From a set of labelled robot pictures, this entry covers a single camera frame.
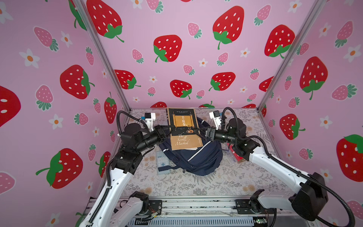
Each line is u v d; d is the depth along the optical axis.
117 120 0.47
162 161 0.90
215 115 0.65
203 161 0.86
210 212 0.73
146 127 0.56
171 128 0.62
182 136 0.62
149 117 0.60
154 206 0.74
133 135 0.46
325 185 0.42
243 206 0.74
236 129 0.54
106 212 0.39
